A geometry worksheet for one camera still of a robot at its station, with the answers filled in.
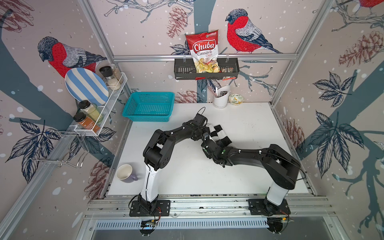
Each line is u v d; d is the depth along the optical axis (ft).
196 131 2.41
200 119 2.65
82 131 2.05
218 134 3.22
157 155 1.75
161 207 2.40
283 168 1.53
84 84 2.31
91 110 2.11
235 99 4.02
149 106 3.51
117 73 2.78
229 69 2.96
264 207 2.15
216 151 2.26
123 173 2.67
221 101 3.74
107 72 2.57
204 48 2.62
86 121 2.00
